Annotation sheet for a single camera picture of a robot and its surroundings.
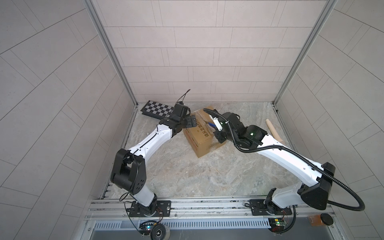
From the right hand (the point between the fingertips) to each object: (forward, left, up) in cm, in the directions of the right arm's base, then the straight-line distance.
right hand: (215, 128), depth 74 cm
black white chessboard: (+33, +38, -18) cm, 53 cm away
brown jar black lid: (-38, -40, -16) cm, 58 cm away
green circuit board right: (-38, -25, -25) cm, 52 cm away
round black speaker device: (-38, +26, -12) cm, 48 cm away
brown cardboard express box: (-1, +7, -6) cm, 9 cm away
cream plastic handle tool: (+9, -41, -21) cm, 47 cm away
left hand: (+13, +12, -6) cm, 19 cm away
